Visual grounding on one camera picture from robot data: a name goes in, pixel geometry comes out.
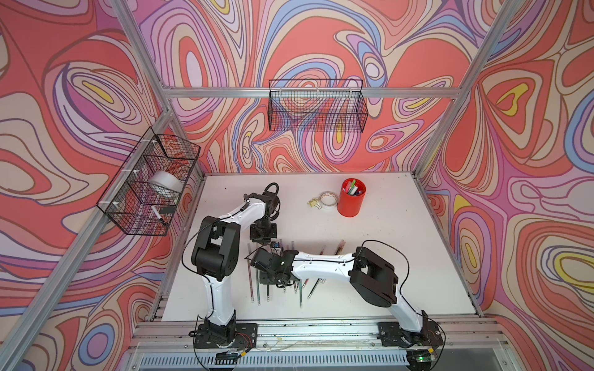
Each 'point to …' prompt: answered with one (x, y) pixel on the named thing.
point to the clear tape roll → (328, 200)
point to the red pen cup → (351, 198)
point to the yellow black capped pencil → (342, 244)
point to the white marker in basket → (155, 212)
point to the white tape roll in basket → (168, 180)
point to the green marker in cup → (353, 183)
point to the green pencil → (258, 292)
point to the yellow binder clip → (314, 202)
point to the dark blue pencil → (267, 293)
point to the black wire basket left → (143, 193)
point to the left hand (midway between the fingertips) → (269, 243)
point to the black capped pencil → (313, 288)
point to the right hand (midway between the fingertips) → (268, 283)
